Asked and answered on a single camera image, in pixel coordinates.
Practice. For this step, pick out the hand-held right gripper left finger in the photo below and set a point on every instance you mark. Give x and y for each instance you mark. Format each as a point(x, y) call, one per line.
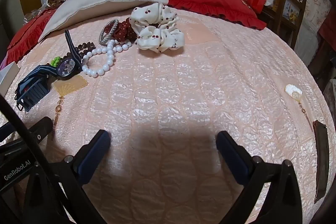
point(95, 155)

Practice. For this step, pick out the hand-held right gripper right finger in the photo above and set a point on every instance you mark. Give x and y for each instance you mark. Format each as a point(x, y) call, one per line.
point(232, 158)

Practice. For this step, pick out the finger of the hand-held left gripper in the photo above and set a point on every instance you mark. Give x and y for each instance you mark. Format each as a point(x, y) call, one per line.
point(6, 130)
point(42, 127)

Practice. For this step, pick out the blue plastic box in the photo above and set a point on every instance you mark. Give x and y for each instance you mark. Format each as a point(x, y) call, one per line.
point(34, 94)

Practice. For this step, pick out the white cardboard box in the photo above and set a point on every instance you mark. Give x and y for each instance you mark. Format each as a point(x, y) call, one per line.
point(8, 79)

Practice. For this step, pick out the golden fan hairpin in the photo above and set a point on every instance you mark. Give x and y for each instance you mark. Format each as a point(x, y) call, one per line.
point(71, 85)

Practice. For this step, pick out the dark brown comb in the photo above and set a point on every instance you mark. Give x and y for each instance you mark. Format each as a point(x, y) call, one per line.
point(321, 161)

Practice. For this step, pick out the white fan hairpin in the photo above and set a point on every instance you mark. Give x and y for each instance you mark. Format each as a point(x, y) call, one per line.
point(292, 90)

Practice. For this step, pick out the red round ruffled cushion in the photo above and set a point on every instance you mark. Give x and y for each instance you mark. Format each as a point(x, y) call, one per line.
point(26, 35)

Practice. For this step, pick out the pink quilted bedspread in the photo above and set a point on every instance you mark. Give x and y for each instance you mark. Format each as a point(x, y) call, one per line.
point(170, 82)

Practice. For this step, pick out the dark red dotted scrunchie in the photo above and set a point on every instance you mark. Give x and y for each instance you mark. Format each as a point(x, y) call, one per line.
point(123, 29)

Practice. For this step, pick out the white cherry print scrunchie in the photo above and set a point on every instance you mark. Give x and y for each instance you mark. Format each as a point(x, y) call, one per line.
point(157, 40)
point(147, 12)

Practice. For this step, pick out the wooden chair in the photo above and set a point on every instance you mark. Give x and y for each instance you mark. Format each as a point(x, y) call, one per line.
point(302, 19)

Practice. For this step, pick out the red ruffled pillow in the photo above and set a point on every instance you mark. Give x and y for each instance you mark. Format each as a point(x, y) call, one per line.
point(210, 1)

